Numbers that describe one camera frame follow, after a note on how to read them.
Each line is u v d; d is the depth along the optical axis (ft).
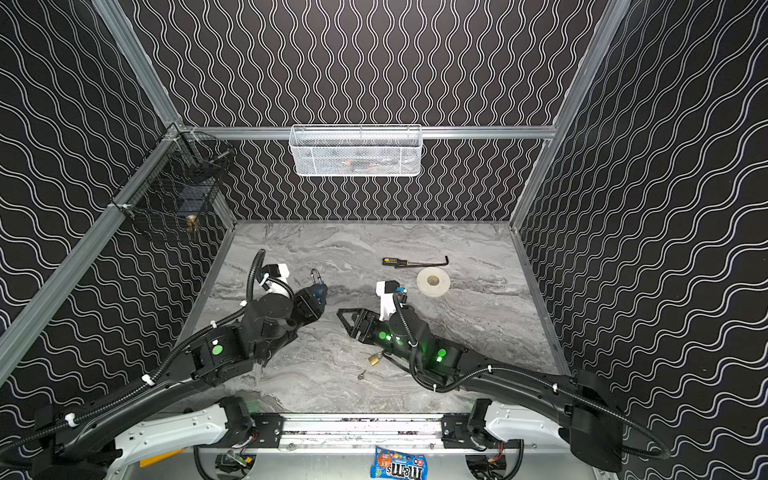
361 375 2.75
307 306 2.06
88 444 1.31
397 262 3.49
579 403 1.34
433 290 3.31
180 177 3.19
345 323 2.13
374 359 2.81
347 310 2.15
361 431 2.50
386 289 2.14
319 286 2.25
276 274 1.98
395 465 2.26
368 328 1.98
